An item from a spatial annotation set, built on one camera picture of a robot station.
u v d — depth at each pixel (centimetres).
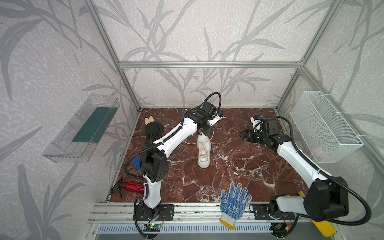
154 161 47
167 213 73
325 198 40
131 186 79
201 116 61
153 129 105
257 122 75
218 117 76
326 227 68
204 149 89
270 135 64
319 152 72
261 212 73
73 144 62
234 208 75
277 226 75
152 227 71
